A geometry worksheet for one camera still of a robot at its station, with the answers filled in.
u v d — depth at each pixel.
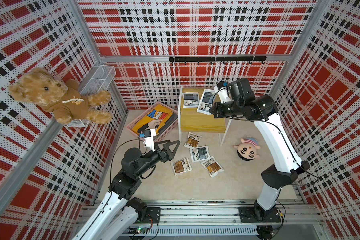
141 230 0.69
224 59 0.88
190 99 0.78
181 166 0.88
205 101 0.71
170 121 1.04
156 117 1.06
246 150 0.88
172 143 0.60
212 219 0.73
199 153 0.96
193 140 1.01
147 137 0.57
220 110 0.58
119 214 0.59
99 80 0.87
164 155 0.56
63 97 0.53
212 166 0.88
